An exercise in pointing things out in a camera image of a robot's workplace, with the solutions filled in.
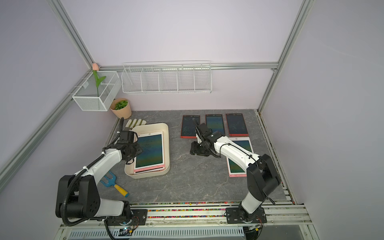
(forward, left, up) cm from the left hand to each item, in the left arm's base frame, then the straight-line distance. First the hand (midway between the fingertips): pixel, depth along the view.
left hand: (138, 151), depth 89 cm
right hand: (-4, -33, +4) cm, 34 cm away
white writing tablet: (-13, -58, -6) cm, 59 cm away
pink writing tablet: (-1, -6, -10) cm, 11 cm away
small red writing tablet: (+22, -67, -8) cm, 71 cm away
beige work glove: (+30, +9, -7) cm, 32 cm away
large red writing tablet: (+27, -52, -9) cm, 59 cm away
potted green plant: (+36, +17, +3) cm, 40 cm away
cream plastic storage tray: (-7, +6, -7) cm, 11 cm away
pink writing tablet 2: (-9, -6, -7) cm, 13 cm away
